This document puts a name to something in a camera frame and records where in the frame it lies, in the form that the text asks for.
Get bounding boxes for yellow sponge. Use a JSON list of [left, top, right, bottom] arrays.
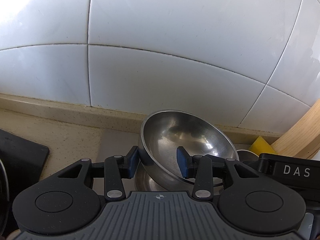
[[248, 135, 278, 155]]

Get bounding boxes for black mat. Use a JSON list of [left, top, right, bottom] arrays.
[[0, 129, 50, 188]]

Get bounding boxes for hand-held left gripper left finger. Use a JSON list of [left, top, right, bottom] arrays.
[[57, 146, 139, 201]]

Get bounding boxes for stainless steel bowl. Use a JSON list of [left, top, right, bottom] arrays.
[[134, 162, 225, 193], [140, 109, 240, 190], [236, 149, 260, 163]]

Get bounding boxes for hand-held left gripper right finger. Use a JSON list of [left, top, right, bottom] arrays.
[[176, 146, 262, 201]]

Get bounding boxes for wooden board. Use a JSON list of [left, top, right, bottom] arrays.
[[271, 98, 320, 160]]

